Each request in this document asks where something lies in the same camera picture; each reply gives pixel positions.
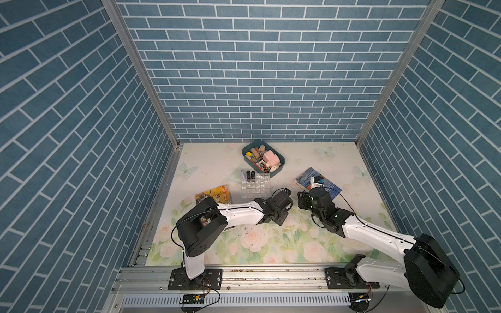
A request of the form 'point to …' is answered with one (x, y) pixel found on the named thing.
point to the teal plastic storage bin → (252, 154)
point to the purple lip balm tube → (243, 176)
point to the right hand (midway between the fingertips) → (300, 194)
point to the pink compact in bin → (271, 159)
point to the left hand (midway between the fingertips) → (285, 215)
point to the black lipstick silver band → (253, 175)
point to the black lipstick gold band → (248, 173)
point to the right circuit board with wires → (360, 301)
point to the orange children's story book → (221, 194)
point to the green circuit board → (194, 299)
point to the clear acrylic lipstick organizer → (260, 188)
